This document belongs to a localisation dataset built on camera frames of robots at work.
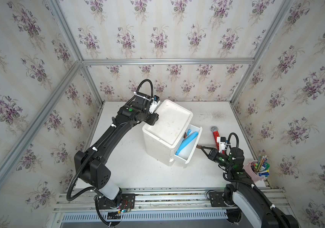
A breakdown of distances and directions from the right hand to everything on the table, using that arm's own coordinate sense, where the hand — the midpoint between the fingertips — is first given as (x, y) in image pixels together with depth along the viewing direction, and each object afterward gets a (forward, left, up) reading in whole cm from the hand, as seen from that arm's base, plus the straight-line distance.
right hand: (204, 149), depth 81 cm
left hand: (+14, +30, +13) cm, 35 cm away
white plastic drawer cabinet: (+1, +18, +12) cm, 22 cm away
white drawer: (-2, +11, -3) cm, 11 cm away
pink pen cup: (-14, -23, -2) cm, 27 cm away
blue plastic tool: (+5, +10, -1) cm, 11 cm away
